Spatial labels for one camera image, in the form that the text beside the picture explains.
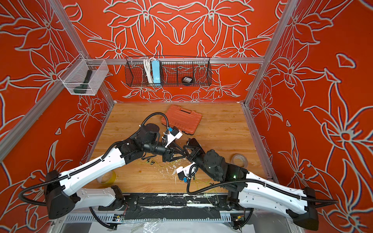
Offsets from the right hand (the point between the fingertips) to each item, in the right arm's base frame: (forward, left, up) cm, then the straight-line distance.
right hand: (186, 139), depth 64 cm
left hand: (-5, +1, -4) cm, 7 cm away
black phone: (+14, -4, -26) cm, 30 cm away
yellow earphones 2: (-10, -9, -29) cm, 32 cm away
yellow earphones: (+1, +22, -29) cm, 36 cm away
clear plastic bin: (+42, +66, +4) cm, 78 cm away
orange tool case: (+32, +1, -27) cm, 42 cm away
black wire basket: (+54, +14, 0) cm, 56 cm away
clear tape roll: (+4, -33, -27) cm, 43 cm away
